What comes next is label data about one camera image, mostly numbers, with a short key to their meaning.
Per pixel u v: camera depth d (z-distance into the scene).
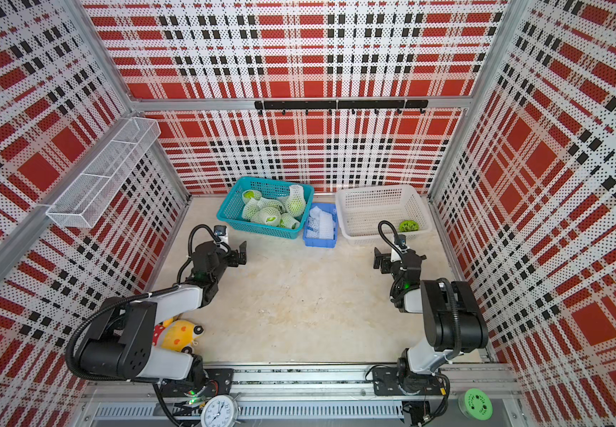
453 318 0.44
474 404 0.66
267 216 0.96
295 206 1.02
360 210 1.15
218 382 0.73
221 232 0.78
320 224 1.07
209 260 0.70
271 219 0.98
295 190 1.01
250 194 1.12
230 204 1.08
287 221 1.01
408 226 1.01
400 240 0.79
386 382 0.73
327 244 1.01
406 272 0.71
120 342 0.44
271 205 1.07
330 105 0.89
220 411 0.67
